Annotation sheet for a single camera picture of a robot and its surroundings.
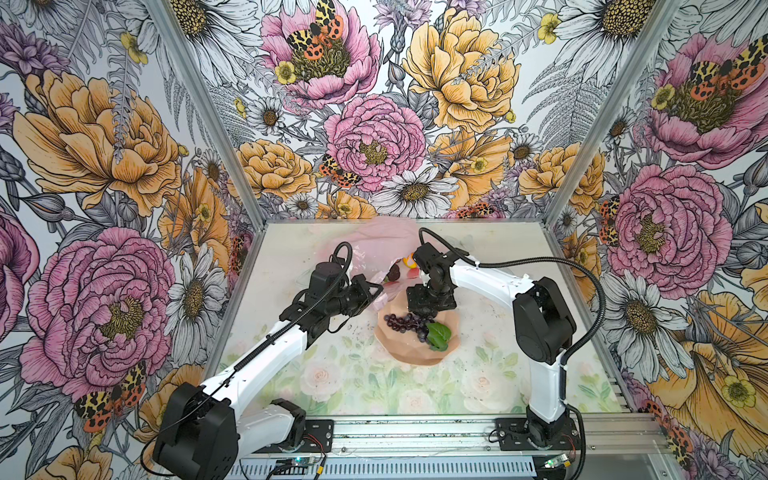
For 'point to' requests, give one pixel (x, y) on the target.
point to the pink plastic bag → (382, 248)
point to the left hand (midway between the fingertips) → (383, 294)
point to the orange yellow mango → (409, 261)
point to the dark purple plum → (394, 273)
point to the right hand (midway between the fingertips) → (426, 315)
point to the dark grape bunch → (411, 322)
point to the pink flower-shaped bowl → (407, 346)
